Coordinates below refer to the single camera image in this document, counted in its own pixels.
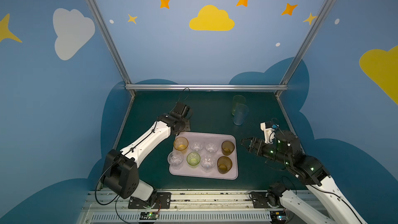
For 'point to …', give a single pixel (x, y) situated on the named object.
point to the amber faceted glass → (181, 143)
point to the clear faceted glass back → (211, 147)
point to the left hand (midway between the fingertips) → (187, 125)
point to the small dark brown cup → (227, 147)
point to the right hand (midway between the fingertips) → (247, 140)
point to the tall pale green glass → (237, 100)
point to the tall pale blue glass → (241, 113)
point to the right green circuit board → (278, 216)
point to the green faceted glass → (193, 159)
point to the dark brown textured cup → (224, 164)
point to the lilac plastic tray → (186, 170)
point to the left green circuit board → (148, 215)
